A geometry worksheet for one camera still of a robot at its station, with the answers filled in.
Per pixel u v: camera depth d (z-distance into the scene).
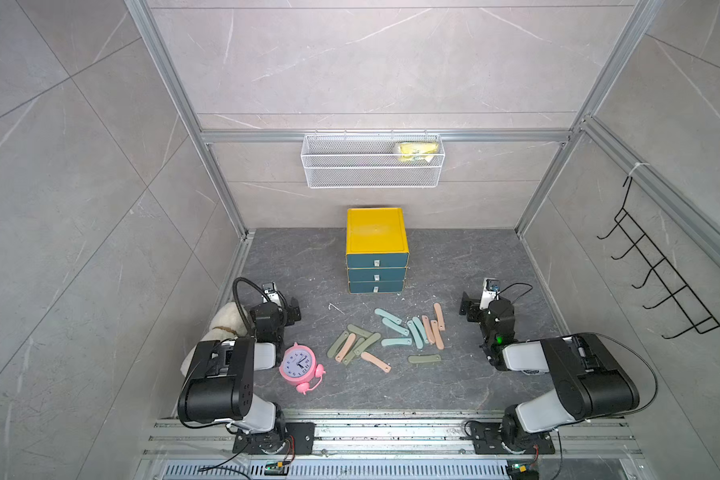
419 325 0.93
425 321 0.94
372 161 1.01
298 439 0.73
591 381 0.45
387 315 0.95
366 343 0.90
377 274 0.93
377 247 0.86
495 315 0.70
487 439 0.73
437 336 0.90
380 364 0.86
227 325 0.84
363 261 0.88
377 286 0.98
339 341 0.90
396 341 0.91
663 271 0.66
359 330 0.93
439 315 0.95
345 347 0.88
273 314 0.73
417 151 0.84
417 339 0.90
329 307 0.98
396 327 0.93
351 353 0.88
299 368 0.83
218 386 0.45
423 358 0.87
